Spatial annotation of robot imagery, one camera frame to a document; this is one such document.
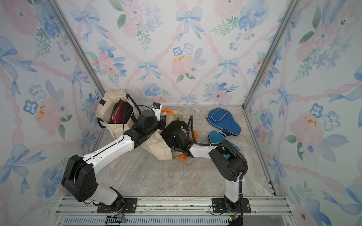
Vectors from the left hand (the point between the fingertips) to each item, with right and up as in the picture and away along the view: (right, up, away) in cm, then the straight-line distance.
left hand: (166, 115), depth 82 cm
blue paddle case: (+40, -3, +25) cm, 47 cm away
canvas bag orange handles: (+10, -25, 0) cm, 26 cm away
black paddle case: (+1, -10, -7) cm, 12 cm away
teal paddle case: (+34, -15, +17) cm, 40 cm away
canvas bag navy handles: (-43, +6, +12) cm, 45 cm away
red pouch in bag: (-31, +2, +11) cm, 33 cm away
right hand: (-2, -12, +14) cm, 19 cm away
